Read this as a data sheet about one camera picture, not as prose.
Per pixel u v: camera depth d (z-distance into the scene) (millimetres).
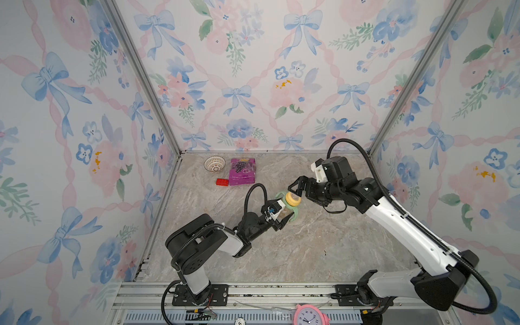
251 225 654
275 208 681
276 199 813
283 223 748
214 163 1134
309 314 689
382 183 1134
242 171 1032
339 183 532
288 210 758
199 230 449
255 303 732
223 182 1040
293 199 733
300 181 637
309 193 617
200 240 501
